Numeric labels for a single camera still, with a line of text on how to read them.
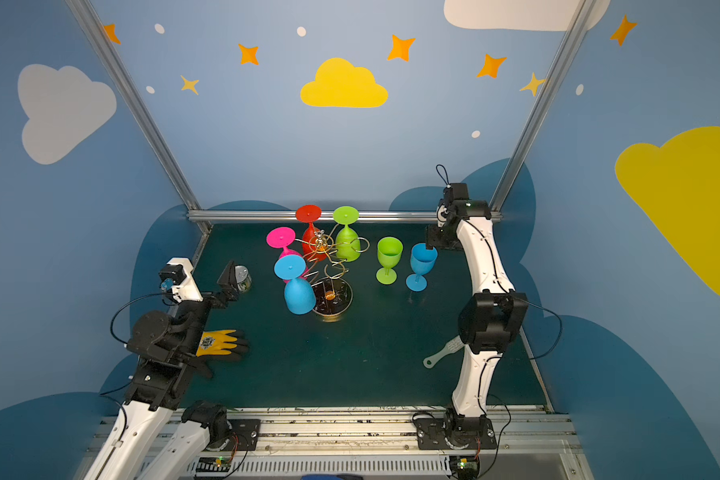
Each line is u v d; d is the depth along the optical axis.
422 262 0.92
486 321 0.52
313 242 0.78
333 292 0.99
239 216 1.15
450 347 0.89
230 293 0.61
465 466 0.73
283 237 0.78
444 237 0.77
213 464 0.73
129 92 0.82
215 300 0.58
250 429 0.75
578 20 0.70
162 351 0.48
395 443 0.74
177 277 0.51
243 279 1.02
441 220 0.80
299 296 0.78
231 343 0.88
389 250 1.00
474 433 0.69
